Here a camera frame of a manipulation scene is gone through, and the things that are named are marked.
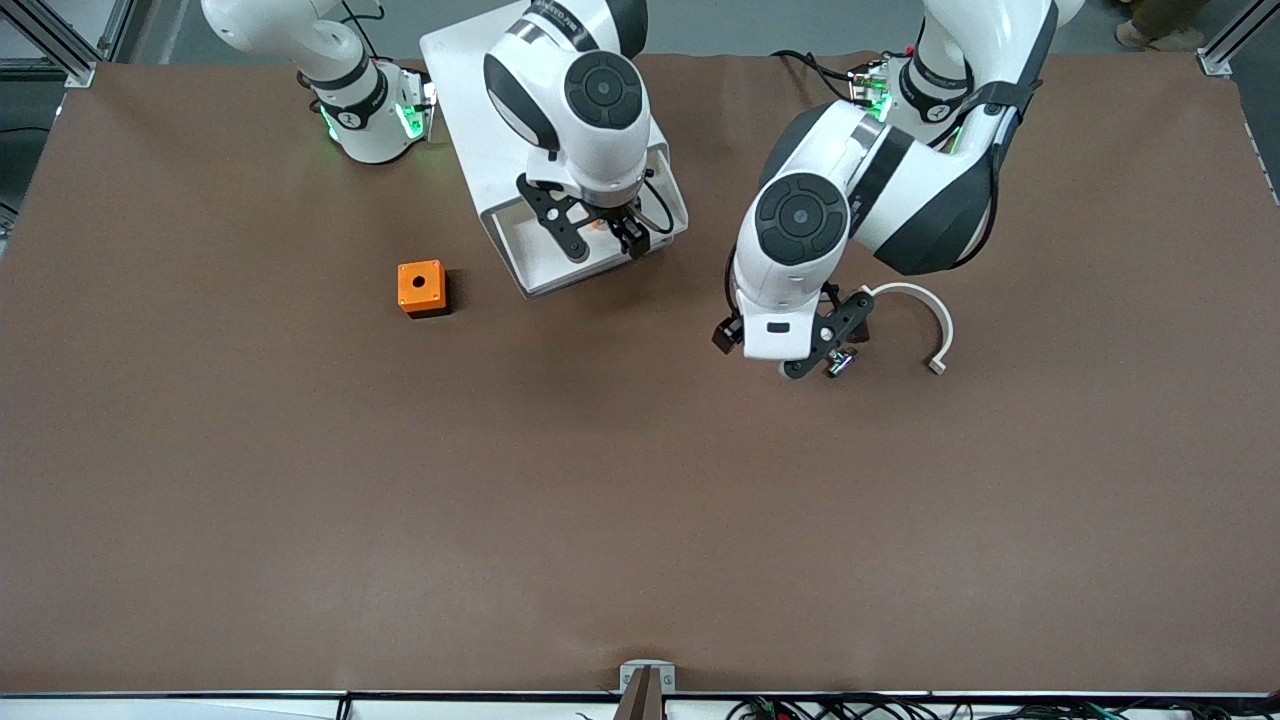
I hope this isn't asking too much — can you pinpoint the orange button box with hole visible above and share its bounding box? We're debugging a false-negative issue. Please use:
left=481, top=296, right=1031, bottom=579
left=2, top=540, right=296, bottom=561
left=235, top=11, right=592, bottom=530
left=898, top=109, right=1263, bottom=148
left=396, top=260, right=451, bottom=319

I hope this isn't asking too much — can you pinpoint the grey metal bracket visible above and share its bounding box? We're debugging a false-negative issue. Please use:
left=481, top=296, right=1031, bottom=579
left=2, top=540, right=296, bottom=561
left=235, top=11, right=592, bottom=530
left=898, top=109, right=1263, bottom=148
left=619, top=660, right=677, bottom=695

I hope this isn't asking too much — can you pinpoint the white half-ring pipe clamp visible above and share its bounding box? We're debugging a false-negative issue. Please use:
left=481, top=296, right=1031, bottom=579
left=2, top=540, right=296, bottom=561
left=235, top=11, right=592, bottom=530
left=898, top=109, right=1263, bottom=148
left=862, top=283, right=955, bottom=377

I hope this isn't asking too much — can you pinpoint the brown pointed post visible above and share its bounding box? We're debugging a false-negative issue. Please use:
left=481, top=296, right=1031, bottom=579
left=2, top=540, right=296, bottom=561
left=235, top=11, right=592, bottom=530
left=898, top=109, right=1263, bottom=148
left=612, top=667, right=666, bottom=720

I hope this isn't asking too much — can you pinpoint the black cable tangle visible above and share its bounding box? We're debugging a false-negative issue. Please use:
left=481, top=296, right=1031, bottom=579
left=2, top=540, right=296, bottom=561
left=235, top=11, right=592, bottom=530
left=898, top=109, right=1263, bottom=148
left=725, top=695, right=1280, bottom=720

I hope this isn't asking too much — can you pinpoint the person standing behind table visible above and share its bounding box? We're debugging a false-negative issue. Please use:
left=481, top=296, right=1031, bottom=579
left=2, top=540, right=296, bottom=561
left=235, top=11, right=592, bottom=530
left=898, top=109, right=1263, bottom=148
left=1113, top=0, right=1213, bottom=53

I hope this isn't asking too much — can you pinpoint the aluminium frame profile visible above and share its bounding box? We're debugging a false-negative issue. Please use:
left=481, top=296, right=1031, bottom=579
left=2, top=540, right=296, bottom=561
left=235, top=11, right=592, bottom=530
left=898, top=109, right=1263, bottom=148
left=0, top=0, right=136, bottom=89
left=1197, top=0, right=1280, bottom=78

